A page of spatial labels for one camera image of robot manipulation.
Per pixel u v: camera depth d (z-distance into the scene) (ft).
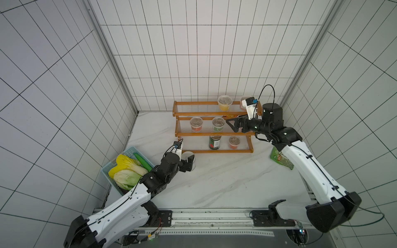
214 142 2.95
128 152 2.98
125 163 2.75
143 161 2.93
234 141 3.09
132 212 1.93
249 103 2.00
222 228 2.35
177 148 2.15
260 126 1.92
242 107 2.08
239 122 2.04
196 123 2.80
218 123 2.81
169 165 1.82
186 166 2.31
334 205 1.22
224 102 2.56
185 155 2.80
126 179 2.49
